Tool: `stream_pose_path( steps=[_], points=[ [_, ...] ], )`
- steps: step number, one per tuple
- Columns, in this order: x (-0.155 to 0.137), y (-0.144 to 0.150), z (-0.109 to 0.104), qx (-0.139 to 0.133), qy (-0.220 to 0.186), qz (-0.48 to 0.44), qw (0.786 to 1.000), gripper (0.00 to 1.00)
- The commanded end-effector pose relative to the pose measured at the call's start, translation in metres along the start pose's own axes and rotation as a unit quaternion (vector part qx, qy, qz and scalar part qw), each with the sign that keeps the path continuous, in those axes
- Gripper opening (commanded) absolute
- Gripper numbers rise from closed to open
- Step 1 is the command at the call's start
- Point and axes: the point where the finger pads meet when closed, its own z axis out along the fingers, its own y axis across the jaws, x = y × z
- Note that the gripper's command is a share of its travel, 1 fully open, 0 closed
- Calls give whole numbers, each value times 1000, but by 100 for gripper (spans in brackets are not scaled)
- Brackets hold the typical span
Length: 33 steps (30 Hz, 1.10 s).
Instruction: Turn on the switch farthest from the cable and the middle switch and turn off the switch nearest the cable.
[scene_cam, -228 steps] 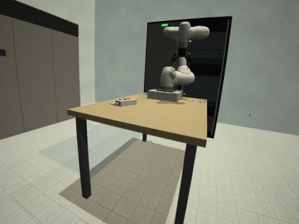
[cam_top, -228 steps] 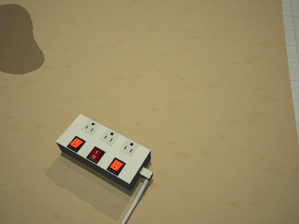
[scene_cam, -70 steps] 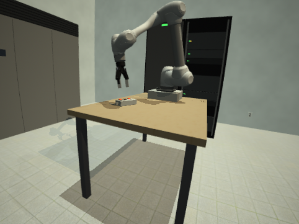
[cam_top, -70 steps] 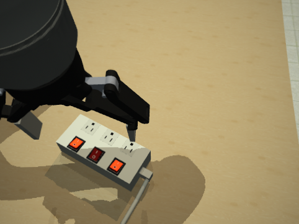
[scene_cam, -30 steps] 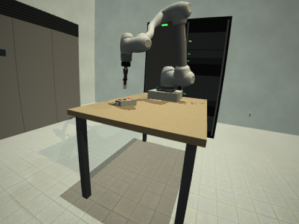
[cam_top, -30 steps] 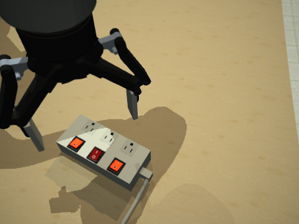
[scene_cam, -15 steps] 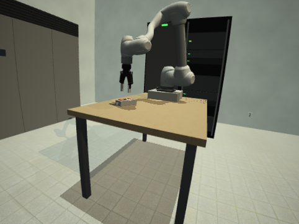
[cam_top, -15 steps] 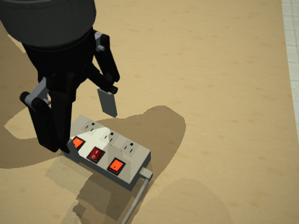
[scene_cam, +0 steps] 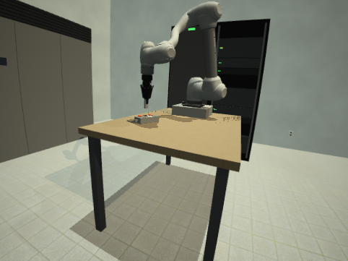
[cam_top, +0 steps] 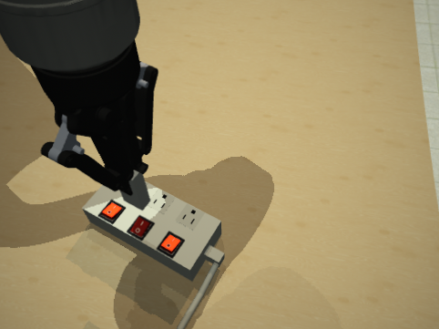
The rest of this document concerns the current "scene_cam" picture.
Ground white power strip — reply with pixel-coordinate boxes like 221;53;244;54
130;114;159;124

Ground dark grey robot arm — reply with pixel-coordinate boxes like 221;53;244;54
140;1;227;108

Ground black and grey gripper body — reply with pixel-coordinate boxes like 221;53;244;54
142;74;152;88

